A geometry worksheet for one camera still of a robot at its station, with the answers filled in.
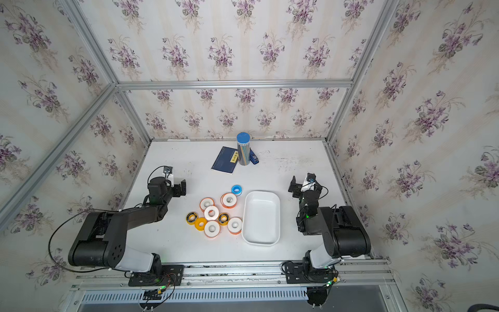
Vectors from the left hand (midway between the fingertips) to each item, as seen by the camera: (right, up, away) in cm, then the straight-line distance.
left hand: (176, 180), depth 93 cm
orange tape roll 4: (+20, -20, -9) cm, 30 cm away
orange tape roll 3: (+18, -14, -5) cm, 24 cm away
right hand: (+63, +1, -3) cm, 63 cm away
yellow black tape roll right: (+24, -17, -5) cm, 30 cm away
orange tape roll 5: (+29, -19, -7) cm, 36 cm away
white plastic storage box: (+42, -17, -6) cm, 45 cm away
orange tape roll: (+26, -9, -3) cm, 28 cm away
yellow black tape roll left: (+9, -17, -5) cm, 19 cm away
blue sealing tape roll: (+29, -5, +5) cm, 30 cm away
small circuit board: (0, -40, -22) cm, 45 cm away
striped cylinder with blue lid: (+33, +20, +3) cm, 39 cm away
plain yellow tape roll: (+14, -19, -7) cm, 24 cm away
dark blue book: (+23, +9, +18) cm, 30 cm away
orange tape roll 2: (+15, -10, -2) cm, 18 cm away
